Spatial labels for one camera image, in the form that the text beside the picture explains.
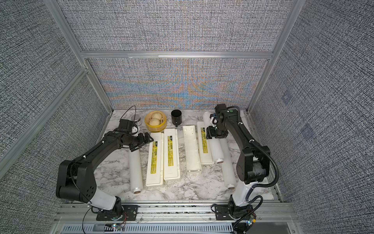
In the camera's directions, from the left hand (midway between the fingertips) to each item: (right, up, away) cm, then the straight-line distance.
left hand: (150, 141), depth 88 cm
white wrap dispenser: (+5, -15, -8) cm, 18 cm away
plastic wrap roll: (+46, -13, -4) cm, 48 cm away
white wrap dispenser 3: (+25, -8, +5) cm, 27 cm away
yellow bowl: (0, +12, +18) cm, 21 cm away
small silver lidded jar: (-15, +14, +21) cm, 30 cm away
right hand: (+38, +5, -1) cm, 38 cm away
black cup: (+15, +15, +19) cm, 28 cm away
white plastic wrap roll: (-5, -21, -8) cm, 24 cm away
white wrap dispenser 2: (+14, -13, -6) cm, 20 cm away
